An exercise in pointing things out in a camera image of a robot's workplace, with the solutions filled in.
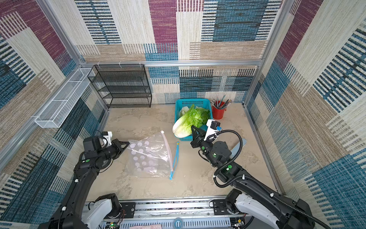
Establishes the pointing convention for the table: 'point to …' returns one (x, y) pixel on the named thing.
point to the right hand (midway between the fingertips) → (193, 128)
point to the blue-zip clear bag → (174, 148)
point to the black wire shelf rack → (122, 86)
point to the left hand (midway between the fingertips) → (129, 142)
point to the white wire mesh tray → (60, 107)
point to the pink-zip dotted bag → (149, 156)
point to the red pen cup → (218, 109)
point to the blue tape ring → (181, 221)
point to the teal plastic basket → (179, 103)
